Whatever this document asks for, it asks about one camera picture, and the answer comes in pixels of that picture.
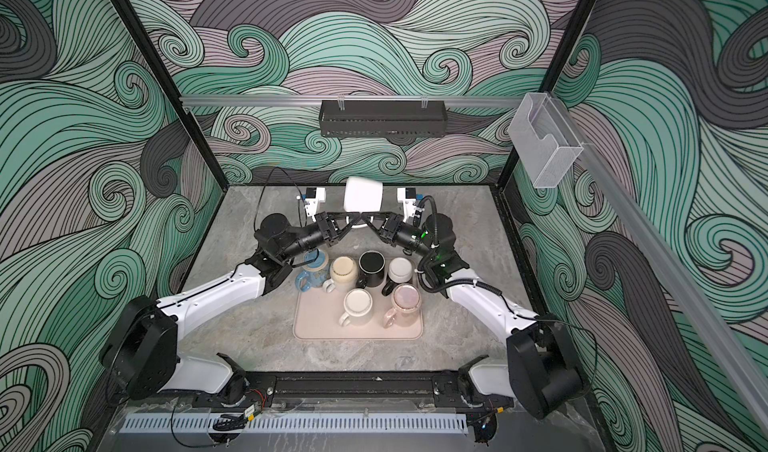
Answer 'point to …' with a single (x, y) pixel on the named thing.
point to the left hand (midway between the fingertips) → (362, 218)
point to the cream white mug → (358, 304)
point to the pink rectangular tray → (316, 317)
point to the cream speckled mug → (344, 273)
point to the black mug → (371, 266)
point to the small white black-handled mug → (400, 270)
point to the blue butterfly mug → (316, 272)
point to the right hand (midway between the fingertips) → (363, 220)
